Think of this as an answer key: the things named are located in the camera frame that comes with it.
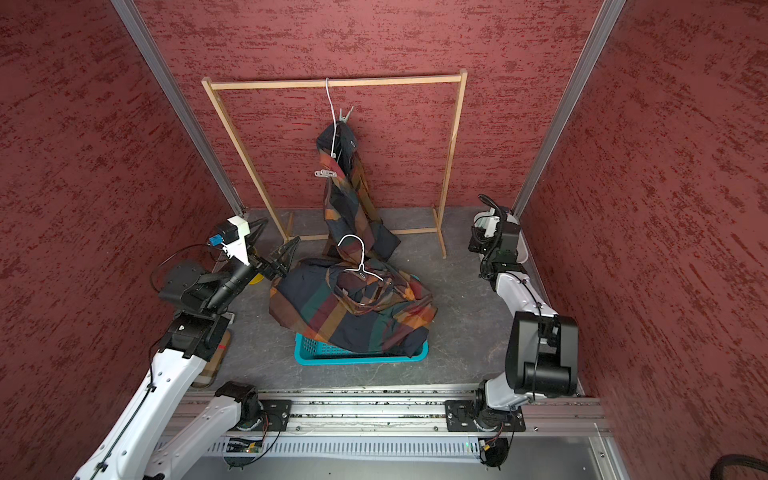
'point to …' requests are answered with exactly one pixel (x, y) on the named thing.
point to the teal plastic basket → (311, 352)
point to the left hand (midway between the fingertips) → (281, 234)
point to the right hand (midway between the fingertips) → (476, 232)
